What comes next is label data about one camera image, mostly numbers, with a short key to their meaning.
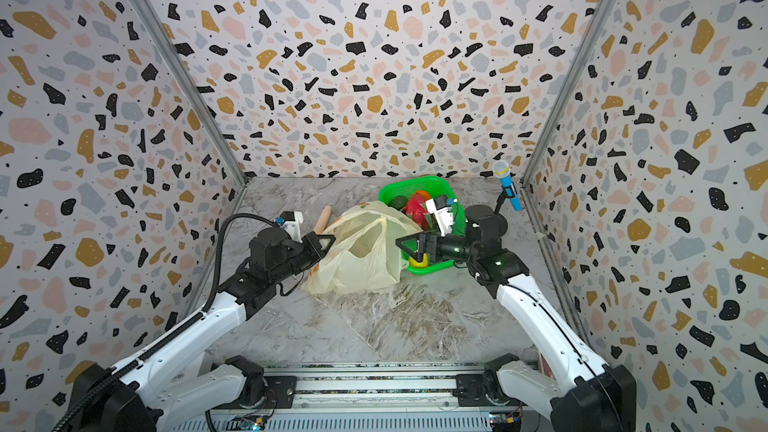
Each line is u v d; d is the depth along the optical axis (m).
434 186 1.11
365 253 0.74
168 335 0.46
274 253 0.59
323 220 1.07
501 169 0.90
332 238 0.78
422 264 0.92
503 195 0.95
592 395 0.38
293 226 0.72
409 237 0.65
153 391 0.42
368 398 0.73
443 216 0.66
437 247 0.63
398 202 1.06
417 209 1.00
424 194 1.07
